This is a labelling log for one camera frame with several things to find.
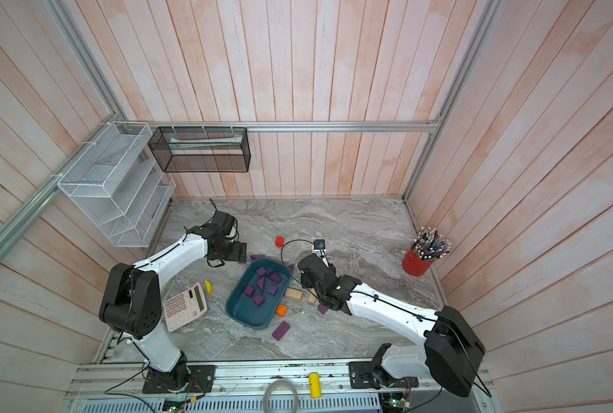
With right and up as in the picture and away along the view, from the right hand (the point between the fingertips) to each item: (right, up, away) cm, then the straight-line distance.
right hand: (310, 266), depth 84 cm
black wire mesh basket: (-44, +45, +20) cm, 67 cm away
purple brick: (-21, +1, +14) cm, 25 cm away
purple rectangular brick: (-18, -3, +8) cm, 20 cm away
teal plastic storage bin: (-18, -11, +4) cm, 21 cm away
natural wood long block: (+1, -12, +5) cm, 13 cm away
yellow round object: (-36, -8, +6) cm, 37 cm away
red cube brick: (-12, +7, +19) cm, 24 cm away
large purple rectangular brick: (-10, -21, -3) cm, 23 cm away
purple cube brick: (+4, -15, +2) cm, 16 cm away
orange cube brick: (-10, -16, +1) cm, 18 cm away
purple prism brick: (-7, -2, +9) cm, 12 cm away
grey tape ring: (-11, -31, -14) cm, 35 cm away
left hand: (-28, +2, +9) cm, 29 cm away
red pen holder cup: (+39, -1, +8) cm, 40 cm away
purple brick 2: (-21, -9, +4) cm, 24 cm away
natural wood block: (-6, -11, +4) cm, 13 cm away
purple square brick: (-13, -10, +6) cm, 18 cm away
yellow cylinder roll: (+1, -32, -13) cm, 34 cm away
